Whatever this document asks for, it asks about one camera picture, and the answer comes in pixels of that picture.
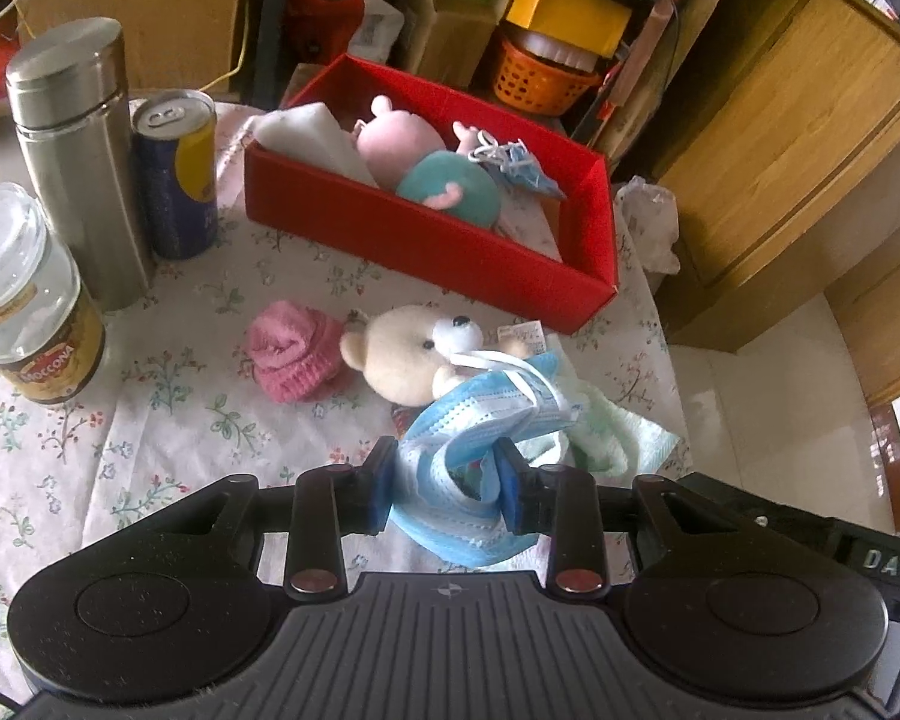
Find glass jar with label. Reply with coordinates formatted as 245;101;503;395
0;181;107;407

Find white foam block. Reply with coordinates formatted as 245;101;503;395
253;101;380;188

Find brown cardboard box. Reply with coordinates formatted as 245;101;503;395
386;0;511;91

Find wooden television cabinet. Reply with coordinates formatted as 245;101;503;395
0;0;263;128

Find clear plastic container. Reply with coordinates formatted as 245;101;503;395
514;34;597;72

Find black metal shelf rack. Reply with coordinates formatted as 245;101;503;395
255;0;721;106

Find yellow box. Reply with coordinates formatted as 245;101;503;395
505;0;635;59

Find beige bear plush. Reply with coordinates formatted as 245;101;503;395
339;304;552;406

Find red plastic bag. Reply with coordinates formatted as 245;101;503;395
285;0;368;65

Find brown cardboard sheet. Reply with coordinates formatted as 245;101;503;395
592;0;725;158

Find purple plush toy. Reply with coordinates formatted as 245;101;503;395
241;300;347;404

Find floral tablecloth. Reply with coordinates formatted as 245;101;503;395
0;94;695;706

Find wooden wardrobe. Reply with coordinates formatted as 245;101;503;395
615;0;900;410

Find orange plastic basket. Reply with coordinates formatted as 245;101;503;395
493;34;605;117

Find white printed plastic bag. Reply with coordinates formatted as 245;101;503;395
349;0;410;61

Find blue face mask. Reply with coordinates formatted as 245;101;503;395
386;349;582;567
469;127;567;200

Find clear plastic bag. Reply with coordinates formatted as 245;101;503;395
615;174;682;275

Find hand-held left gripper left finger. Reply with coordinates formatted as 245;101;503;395
154;435;400;602

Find steel thermos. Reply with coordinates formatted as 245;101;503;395
6;16;155;312

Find pink pig plush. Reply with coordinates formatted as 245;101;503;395
352;94;507;233

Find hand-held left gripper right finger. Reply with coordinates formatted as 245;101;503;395
493;436;728;595

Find blue yellow drink can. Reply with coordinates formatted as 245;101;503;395
131;88;220;261

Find light green towel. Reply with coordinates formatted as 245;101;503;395
514;349;680;479

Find red cardboard box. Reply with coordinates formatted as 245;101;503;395
242;52;620;336

